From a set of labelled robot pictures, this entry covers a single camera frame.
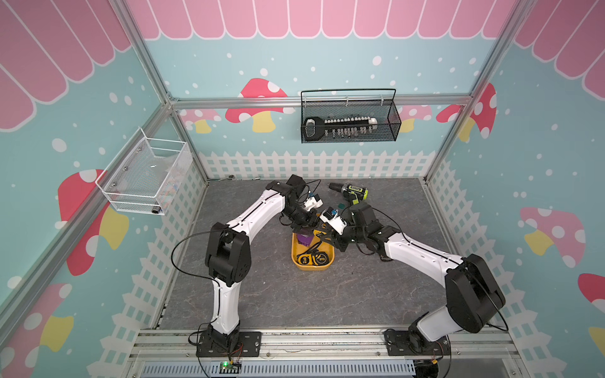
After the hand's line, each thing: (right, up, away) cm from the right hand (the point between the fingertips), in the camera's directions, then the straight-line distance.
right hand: (324, 234), depth 85 cm
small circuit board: (-31, -40, -12) cm, 52 cm away
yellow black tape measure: (-8, -10, +6) cm, 14 cm away
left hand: (-2, 0, -2) cm, 3 cm away
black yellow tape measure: (-1, -10, +5) cm, 11 cm away
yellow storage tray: (-11, -7, +10) cm, 17 cm away
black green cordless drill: (+14, +16, +24) cm, 32 cm away
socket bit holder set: (-4, +40, +5) cm, 41 cm away
